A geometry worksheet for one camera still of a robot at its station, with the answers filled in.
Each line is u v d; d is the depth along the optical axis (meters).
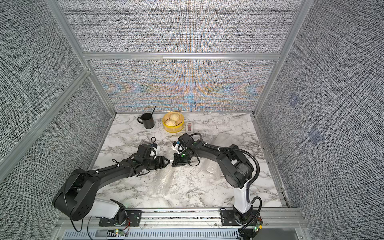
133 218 0.73
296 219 0.74
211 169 0.83
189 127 1.06
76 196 0.43
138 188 0.83
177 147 0.84
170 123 1.06
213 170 0.82
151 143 0.82
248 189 0.54
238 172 0.50
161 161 0.79
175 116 1.10
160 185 0.79
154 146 0.83
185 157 0.78
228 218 0.73
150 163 0.75
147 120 1.06
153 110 1.21
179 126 1.06
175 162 0.78
